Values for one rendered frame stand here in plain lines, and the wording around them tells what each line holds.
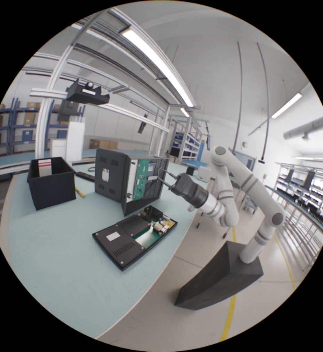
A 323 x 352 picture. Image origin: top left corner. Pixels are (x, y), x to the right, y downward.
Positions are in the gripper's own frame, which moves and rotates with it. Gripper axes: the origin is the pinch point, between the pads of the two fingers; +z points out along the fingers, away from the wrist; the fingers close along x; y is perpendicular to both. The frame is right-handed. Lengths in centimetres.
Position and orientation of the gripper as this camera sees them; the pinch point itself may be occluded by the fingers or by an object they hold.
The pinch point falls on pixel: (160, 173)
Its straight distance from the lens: 40.5
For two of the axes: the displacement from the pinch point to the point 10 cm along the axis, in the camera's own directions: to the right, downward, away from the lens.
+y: 2.7, -3.0, -9.1
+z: -8.1, -5.8, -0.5
